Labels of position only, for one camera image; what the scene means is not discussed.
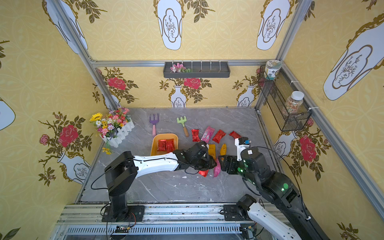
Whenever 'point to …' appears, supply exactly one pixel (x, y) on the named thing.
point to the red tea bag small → (162, 145)
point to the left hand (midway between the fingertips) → (211, 162)
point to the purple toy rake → (154, 122)
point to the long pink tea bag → (208, 134)
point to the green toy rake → (182, 120)
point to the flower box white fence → (113, 127)
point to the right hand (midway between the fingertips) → (225, 156)
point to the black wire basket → (274, 93)
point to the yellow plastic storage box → (154, 151)
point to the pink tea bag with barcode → (217, 169)
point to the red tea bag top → (235, 135)
